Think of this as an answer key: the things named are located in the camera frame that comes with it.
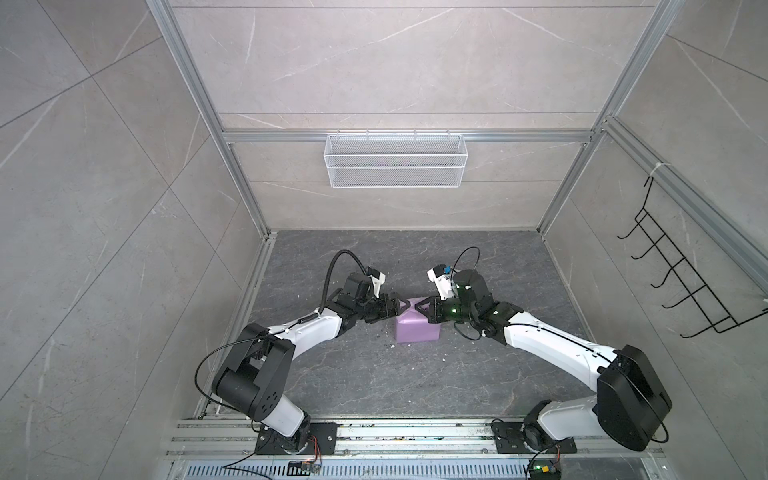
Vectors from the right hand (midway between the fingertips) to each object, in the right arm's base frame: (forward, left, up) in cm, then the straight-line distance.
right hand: (415, 304), depth 81 cm
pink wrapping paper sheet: (-4, 0, -4) cm, 6 cm away
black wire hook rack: (-13, -61, +16) cm, 64 cm away
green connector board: (-37, -29, -16) cm, 50 cm away
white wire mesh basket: (+48, +4, +15) cm, 50 cm away
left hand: (+3, +3, -4) cm, 6 cm away
